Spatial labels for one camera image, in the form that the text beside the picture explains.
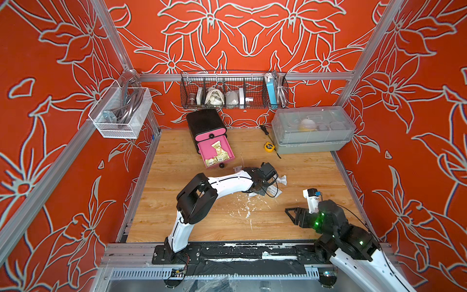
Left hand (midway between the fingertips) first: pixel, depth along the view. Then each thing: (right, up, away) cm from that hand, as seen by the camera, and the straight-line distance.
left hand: (260, 185), depth 90 cm
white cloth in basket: (-23, +45, +1) cm, 51 cm away
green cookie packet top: (-23, +20, +11) cm, 32 cm away
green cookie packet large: (-26, +12, +8) cm, 30 cm away
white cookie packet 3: (-4, -4, -3) cm, 6 cm away
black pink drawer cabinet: (-33, +35, +17) cm, 51 cm away
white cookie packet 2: (+7, -3, 0) cm, 7 cm away
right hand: (+8, -7, -18) cm, 20 cm away
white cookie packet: (+12, +2, +3) cm, 13 cm away
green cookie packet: (-20, +14, +11) cm, 27 cm away
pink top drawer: (-28, +26, +6) cm, 39 cm away
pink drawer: (-28, +17, +10) cm, 34 cm away
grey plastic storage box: (+30, +29, +8) cm, 43 cm away
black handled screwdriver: (+9, +28, +28) cm, 41 cm away
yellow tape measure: (+8, +19, +18) cm, 27 cm away
